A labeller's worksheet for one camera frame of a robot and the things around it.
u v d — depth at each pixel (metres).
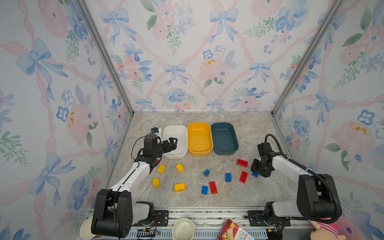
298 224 0.73
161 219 0.74
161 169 0.90
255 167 0.82
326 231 0.65
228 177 0.86
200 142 1.06
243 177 0.86
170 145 0.78
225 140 1.00
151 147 0.65
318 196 0.43
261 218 0.73
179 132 1.03
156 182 0.83
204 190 0.83
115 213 0.40
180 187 0.81
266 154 0.67
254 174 0.85
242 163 0.92
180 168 0.88
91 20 0.73
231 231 0.68
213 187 0.82
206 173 0.87
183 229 0.71
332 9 0.70
